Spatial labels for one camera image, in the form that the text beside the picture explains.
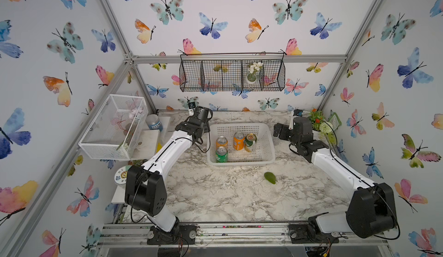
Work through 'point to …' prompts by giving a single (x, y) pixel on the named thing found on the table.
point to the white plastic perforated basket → (264, 154)
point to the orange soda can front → (221, 141)
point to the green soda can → (221, 154)
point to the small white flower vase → (251, 77)
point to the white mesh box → (115, 131)
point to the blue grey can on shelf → (153, 121)
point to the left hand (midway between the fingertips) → (200, 122)
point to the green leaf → (270, 177)
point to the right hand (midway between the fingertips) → (284, 124)
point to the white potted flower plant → (319, 126)
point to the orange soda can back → (239, 141)
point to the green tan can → (250, 140)
